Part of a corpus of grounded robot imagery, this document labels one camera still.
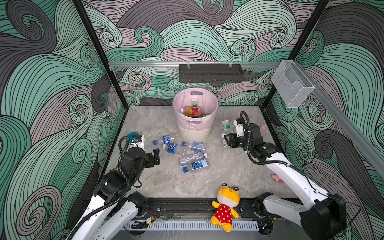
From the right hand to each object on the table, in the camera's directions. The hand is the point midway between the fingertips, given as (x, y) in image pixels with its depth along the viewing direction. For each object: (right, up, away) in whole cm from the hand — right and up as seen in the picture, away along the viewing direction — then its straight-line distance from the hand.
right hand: (228, 136), depth 80 cm
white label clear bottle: (-18, +20, +16) cm, 31 cm away
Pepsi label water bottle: (-36, -4, +15) cm, 39 cm away
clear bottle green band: (-1, +3, +1) cm, 4 cm away
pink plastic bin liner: (-11, +22, +13) cm, 28 cm away
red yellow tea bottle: (-20, +14, +12) cm, 28 cm away
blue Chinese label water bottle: (-30, -9, +10) cm, 33 cm away
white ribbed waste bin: (-19, -1, +9) cm, 21 cm away
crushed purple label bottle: (-17, -14, +12) cm, 25 cm away
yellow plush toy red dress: (-3, -29, -10) cm, 30 cm away
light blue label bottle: (-18, -8, +12) cm, 23 cm away
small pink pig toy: (+32, +3, +26) cm, 41 cm away
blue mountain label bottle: (-18, -17, +3) cm, 25 cm away
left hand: (-40, -5, -11) cm, 42 cm away
